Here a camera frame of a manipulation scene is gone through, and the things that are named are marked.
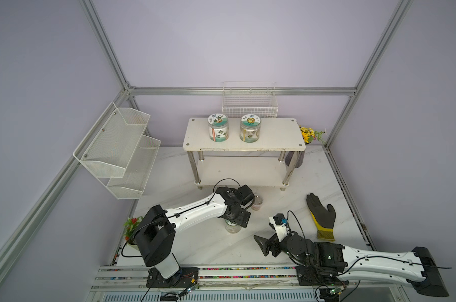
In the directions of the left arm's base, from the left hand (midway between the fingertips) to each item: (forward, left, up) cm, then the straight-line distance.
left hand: (233, 220), depth 82 cm
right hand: (-7, -12, +4) cm, 14 cm away
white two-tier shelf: (+36, -20, -4) cm, 42 cm away
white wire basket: (+62, -5, +23) cm, 66 cm away
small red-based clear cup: (+9, -11, -2) cm, 15 cm away
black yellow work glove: (+4, -44, -8) cm, 45 cm away
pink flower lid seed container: (-3, +1, -1) cm, 3 cm away
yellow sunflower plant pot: (+36, -37, +18) cm, 54 cm away
